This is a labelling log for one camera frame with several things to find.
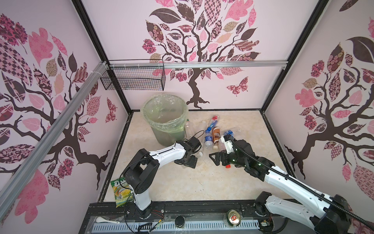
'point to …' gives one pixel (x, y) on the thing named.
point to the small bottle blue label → (229, 132)
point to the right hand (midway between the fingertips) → (215, 152)
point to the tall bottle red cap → (228, 166)
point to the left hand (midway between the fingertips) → (186, 164)
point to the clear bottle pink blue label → (214, 121)
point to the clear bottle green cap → (188, 128)
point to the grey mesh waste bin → (164, 138)
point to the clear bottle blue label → (208, 139)
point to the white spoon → (101, 219)
